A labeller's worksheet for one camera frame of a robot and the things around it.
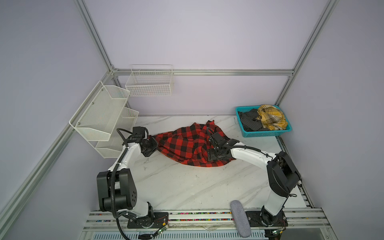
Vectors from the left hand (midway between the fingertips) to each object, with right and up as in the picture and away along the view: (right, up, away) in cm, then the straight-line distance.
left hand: (157, 147), depth 88 cm
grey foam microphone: (+45, -33, -17) cm, 59 cm away
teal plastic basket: (+59, +8, +13) cm, 61 cm away
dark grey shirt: (+61, +16, +17) cm, 66 cm away
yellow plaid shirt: (+77, +19, +16) cm, 81 cm away
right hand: (+34, -5, +3) cm, 34 cm away
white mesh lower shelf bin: (-20, +1, -14) cm, 24 cm away
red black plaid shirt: (+18, 0, +10) cm, 21 cm away
